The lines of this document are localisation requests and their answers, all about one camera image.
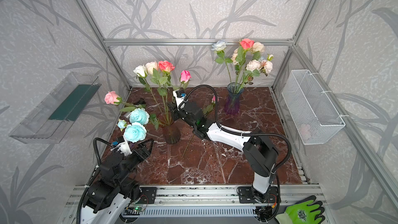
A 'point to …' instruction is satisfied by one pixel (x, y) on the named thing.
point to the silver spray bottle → (140, 101)
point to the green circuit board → (139, 209)
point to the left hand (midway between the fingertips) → (153, 138)
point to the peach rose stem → (235, 62)
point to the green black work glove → (302, 212)
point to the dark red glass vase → (171, 130)
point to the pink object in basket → (304, 130)
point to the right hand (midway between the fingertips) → (170, 97)
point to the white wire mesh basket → (316, 120)
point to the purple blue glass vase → (232, 104)
